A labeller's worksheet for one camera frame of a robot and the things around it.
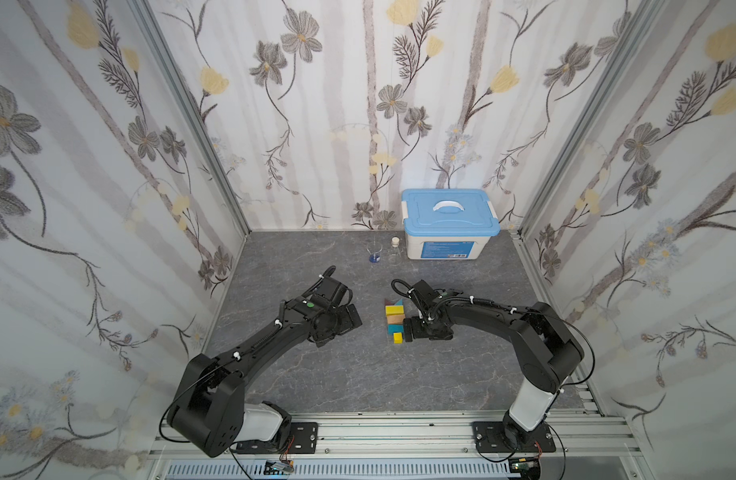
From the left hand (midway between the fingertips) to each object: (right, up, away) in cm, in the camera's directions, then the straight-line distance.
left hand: (354, 325), depth 85 cm
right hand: (+21, -2, +7) cm, 22 cm away
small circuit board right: (+44, -33, -12) cm, 56 cm away
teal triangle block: (+14, +5, +13) cm, 20 cm away
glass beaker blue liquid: (+6, +23, +23) cm, 33 cm away
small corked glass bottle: (+14, +20, +29) cm, 38 cm away
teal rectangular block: (+13, -3, +8) cm, 15 cm away
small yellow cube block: (+13, -5, +6) cm, 15 cm away
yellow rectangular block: (+13, +3, +12) cm, 17 cm away
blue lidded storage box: (+31, +31, +16) cm, 47 cm away
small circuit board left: (-17, -31, -14) cm, 38 cm away
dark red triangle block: (+11, +4, +14) cm, 18 cm away
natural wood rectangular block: (+13, 0, +8) cm, 15 cm away
